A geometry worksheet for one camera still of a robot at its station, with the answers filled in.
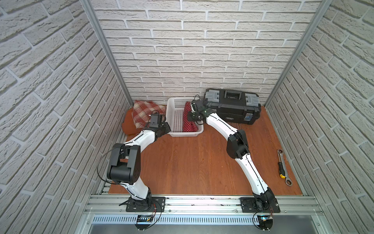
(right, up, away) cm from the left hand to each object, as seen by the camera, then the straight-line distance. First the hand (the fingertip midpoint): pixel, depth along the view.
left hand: (170, 124), depth 95 cm
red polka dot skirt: (+12, -1, +2) cm, 12 cm away
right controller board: (+51, -47, -25) cm, 74 cm away
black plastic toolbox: (+44, +13, +2) cm, 46 cm away
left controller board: (-10, -48, -24) cm, 54 cm away
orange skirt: (-32, -2, +8) cm, 33 cm away
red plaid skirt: (-23, +10, +8) cm, 26 cm away
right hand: (+13, +7, +8) cm, 17 cm away
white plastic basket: (+1, +6, +15) cm, 17 cm away
